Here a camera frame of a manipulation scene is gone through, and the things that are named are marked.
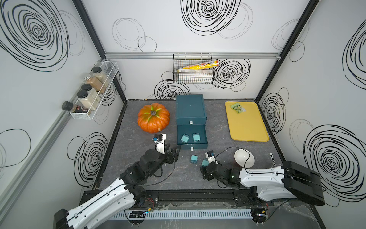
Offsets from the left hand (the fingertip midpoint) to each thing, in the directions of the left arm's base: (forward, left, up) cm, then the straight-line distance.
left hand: (175, 145), depth 72 cm
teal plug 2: (+11, -12, -10) cm, 19 cm away
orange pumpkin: (+24, +17, -8) cm, 30 cm away
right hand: (-5, -17, -19) cm, 26 cm away
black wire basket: (+40, -12, +14) cm, 44 cm away
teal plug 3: (+1, -11, -18) cm, 21 cm away
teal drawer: (+16, -7, -9) cm, 20 cm away
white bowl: (+2, -42, -18) cm, 46 cm away
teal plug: (+10, -5, -10) cm, 16 cm away
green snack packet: (+45, -47, -19) cm, 68 cm away
